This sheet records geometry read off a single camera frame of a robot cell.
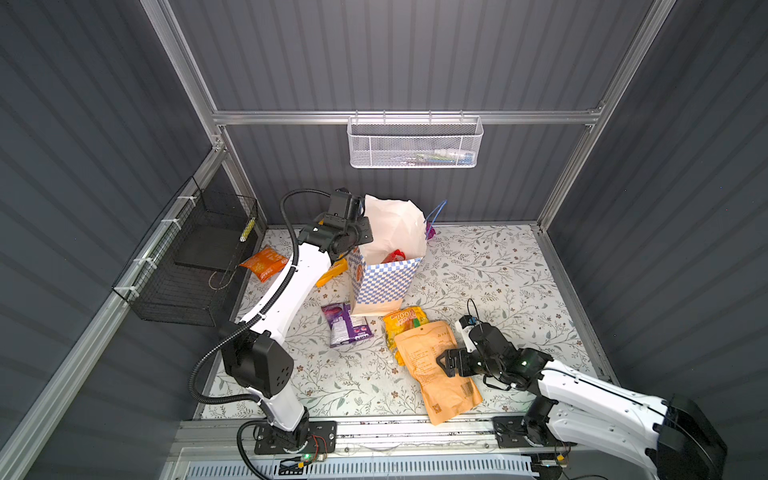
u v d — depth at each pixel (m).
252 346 0.43
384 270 0.75
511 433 0.73
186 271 0.73
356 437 0.75
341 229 0.59
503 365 0.62
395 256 0.96
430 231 1.14
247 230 0.82
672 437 0.41
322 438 0.72
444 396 0.75
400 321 0.89
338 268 1.01
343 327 0.89
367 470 0.77
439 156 0.92
